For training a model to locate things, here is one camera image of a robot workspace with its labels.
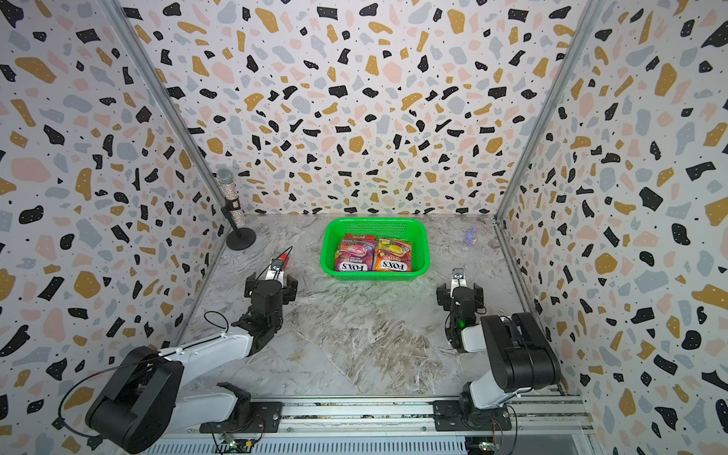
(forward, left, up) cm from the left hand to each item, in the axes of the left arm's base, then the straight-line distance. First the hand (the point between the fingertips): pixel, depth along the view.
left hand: (272, 275), depth 87 cm
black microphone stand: (+26, +21, -12) cm, 36 cm away
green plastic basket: (+27, -47, -10) cm, 55 cm away
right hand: (0, -61, -7) cm, 61 cm away
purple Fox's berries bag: (+13, -25, -6) cm, 29 cm away
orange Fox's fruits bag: (+12, -38, -7) cm, 40 cm away
